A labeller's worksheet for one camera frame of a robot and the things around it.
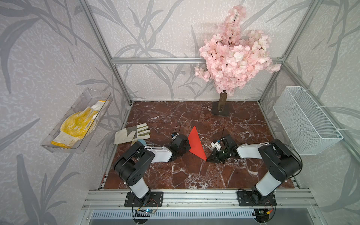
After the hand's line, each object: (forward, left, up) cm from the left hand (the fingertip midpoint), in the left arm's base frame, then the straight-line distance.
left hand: (190, 145), depth 93 cm
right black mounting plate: (-31, -29, +2) cm, 42 cm away
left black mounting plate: (-31, +21, +1) cm, 37 cm away
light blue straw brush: (+4, +34, -1) cm, 34 cm away
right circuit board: (-37, -38, -5) cm, 53 cm away
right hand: (-10, -10, -1) cm, 14 cm away
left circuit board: (-37, +24, -3) cm, 44 cm away
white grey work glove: (+11, +36, -1) cm, 38 cm away
